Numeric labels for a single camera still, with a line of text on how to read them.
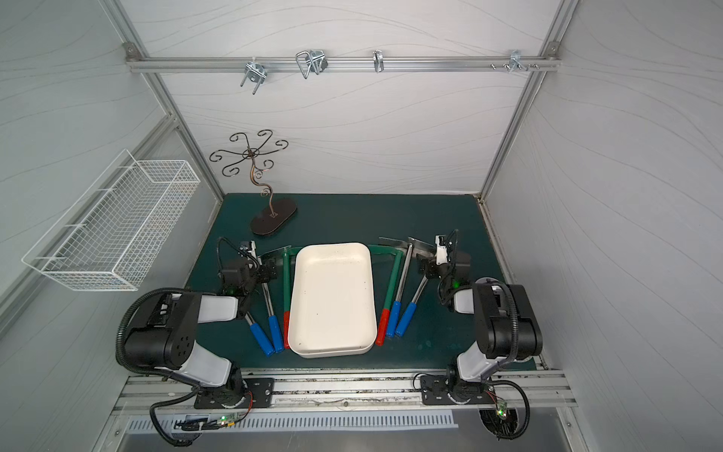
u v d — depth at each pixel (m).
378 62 0.78
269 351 0.80
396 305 0.88
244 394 0.73
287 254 1.00
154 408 0.64
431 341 0.81
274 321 0.85
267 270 0.88
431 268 0.85
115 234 0.69
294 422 0.70
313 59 0.76
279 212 1.14
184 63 0.77
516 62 0.76
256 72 0.76
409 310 0.88
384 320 0.84
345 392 0.75
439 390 0.74
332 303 0.91
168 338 0.45
